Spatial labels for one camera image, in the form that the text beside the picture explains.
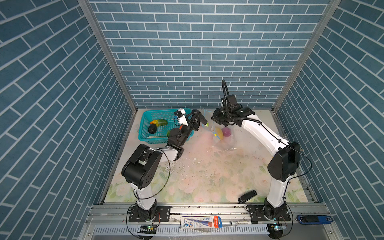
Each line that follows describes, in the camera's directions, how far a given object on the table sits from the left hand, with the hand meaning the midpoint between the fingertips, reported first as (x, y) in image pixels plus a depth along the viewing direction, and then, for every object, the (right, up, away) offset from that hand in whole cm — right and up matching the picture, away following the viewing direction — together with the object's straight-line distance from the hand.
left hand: (198, 113), depth 81 cm
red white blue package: (+1, -53, -10) cm, 54 cm away
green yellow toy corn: (-29, -5, +27) cm, 40 cm away
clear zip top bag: (+19, -15, +21) cm, 32 cm away
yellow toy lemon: (+15, -12, +19) cm, 27 cm away
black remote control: (+24, -44, -5) cm, 50 cm away
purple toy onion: (+19, -11, +21) cm, 30 cm away
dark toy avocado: (-32, -9, +22) cm, 41 cm away
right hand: (+6, -1, +5) cm, 8 cm away
